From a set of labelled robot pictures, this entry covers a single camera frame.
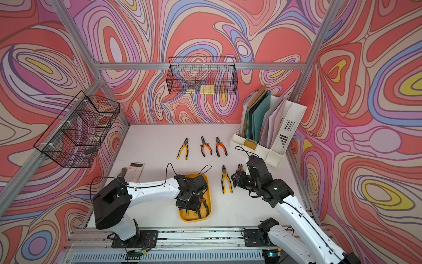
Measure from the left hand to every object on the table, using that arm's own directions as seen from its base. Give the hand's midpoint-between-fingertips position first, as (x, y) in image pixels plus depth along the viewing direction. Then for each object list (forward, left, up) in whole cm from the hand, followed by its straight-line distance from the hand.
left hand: (195, 209), depth 81 cm
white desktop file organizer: (+49, -56, +20) cm, 77 cm away
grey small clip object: (+20, +43, +1) cm, 48 cm away
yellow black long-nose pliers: (+40, +9, 0) cm, 41 cm away
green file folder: (+43, -36, +24) cm, 61 cm away
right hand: (+8, -19, +15) cm, 25 cm away
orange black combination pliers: (+39, -11, +1) cm, 41 cm away
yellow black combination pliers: (+19, -15, 0) cm, 24 cm away
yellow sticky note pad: (+55, -5, +33) cm, 64 cm away
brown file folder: (+57, -37, +31) cm, 75 cm away
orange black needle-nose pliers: (+40, -2, 0) cm, 40 cm away
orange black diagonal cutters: (+24, -25, 0) cm, 35 cm away
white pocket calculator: (+21, +37, +1) cm, 43 cm away
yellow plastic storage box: (-2, +2, -1) cm, 3 cm away
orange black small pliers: (+5, -3, 0) cm, 6 cm away
